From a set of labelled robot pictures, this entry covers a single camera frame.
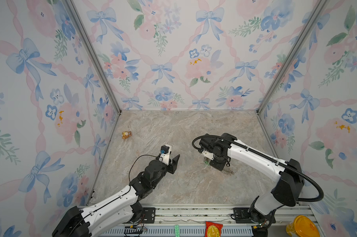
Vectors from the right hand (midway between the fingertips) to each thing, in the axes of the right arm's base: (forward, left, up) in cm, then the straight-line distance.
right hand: (220, 161), depth 80 cm
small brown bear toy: (+23, +60, -7) cm, 64 cm away
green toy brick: (-30, +23, -10) cm, 39 cm away
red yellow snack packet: (-29, +6, -10) cm, 32 cm away
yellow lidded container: (-28, -31, -3) cm, 42 cm away
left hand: (+2, +24, +5) cm, 24 cm away
